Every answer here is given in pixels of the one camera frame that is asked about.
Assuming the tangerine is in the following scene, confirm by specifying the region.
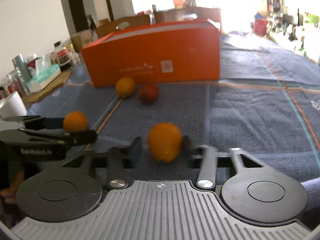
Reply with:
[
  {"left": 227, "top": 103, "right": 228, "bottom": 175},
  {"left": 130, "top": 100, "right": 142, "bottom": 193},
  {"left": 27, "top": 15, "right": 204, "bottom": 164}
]
[
  {"left": 116, "top": 77, "right": 136, "bottom": 98},
  {"left": 63, "top": 111, "right": 88, "bottom": 133},
  {"left": 148, "top": 122, "right": 182, "bottom": 163}
]

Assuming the left hand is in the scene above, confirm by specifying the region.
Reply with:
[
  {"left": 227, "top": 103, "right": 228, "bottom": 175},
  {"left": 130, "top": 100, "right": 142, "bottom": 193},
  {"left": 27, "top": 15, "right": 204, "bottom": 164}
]
[{"left": 1, "top": 161, "right": 25, "bottom": 204}]

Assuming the wooden board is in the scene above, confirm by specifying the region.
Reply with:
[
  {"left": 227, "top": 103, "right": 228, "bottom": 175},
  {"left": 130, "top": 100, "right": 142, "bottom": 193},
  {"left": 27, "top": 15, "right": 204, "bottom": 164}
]
[{"left": 25, "top": 69, "right": 72, "bottom": 103}]

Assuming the white mug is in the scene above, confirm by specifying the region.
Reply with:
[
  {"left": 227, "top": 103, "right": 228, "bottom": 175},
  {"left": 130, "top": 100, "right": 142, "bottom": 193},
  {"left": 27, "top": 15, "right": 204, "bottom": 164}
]
[{"left": 1, "top": 92, "right": 27, "bottom": 129}]

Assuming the tissue pack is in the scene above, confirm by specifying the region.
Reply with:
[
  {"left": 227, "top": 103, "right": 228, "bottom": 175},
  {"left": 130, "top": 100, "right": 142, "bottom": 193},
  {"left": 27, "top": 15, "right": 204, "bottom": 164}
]
[{"left": 27, "top": 64, "right": 61, "bottom": 94}]

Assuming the labelled glass bottle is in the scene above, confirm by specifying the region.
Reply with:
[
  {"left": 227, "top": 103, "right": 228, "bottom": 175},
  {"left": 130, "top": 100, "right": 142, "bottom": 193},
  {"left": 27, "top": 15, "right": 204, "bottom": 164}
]
[{"left": 54, "top": 41, "right": 71, "bottom": 71}]

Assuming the red tomato middle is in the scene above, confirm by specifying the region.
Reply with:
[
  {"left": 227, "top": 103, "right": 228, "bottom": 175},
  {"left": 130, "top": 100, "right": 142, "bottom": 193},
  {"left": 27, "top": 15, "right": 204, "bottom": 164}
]
[{"left": 139, "top": 83, "right": 159, "bottom": 104}]

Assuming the blue checked tablecloth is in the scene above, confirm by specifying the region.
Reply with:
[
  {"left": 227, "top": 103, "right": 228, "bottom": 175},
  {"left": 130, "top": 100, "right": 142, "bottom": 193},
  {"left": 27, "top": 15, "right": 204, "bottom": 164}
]
[{"left": 28, "top": 36, "right": 319, "bottom": 202}]

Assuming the wooden chair left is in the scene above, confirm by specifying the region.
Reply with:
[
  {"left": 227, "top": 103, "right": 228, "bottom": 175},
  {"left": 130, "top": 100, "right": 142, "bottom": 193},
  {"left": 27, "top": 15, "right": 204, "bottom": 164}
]
[{"left": 96, "top": 15, "right": 150, "bottom": 38}]

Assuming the orange cardboard box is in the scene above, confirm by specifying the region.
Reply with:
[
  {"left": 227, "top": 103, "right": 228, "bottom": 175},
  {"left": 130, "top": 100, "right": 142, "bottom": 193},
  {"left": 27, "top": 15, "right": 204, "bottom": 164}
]
[{"left": 81, "top": 19, "right": 220, "bottom": 87}]

